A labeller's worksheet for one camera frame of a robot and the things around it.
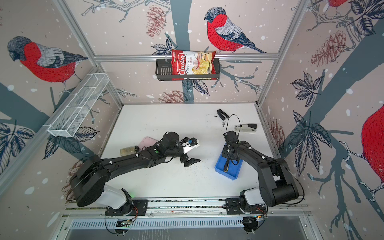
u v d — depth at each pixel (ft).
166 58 2.96
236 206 2.40
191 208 2.45
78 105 2.55
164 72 3.10
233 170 2.82
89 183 1.40
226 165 2.81
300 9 2.40
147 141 3.14
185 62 2.88
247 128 3.31
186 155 2.30
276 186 1.40
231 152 2.16
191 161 2.30
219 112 3.73
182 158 2.33
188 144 2.23
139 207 2.41
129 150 2.98
